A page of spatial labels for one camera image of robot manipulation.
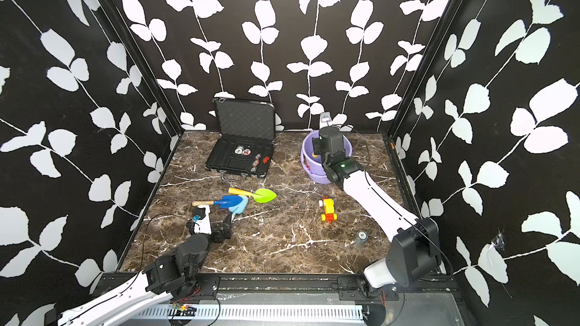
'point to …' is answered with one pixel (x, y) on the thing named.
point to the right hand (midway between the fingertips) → (323, 127)
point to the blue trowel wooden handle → (224, 202)
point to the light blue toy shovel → (240, 207)
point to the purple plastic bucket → (313, 164)
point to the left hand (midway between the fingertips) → (221, 211)
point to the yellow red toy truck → (328, 207)
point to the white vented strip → (252, 313)
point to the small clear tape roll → (362, 235)
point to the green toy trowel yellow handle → (262, 195)
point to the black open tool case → (247, 130)
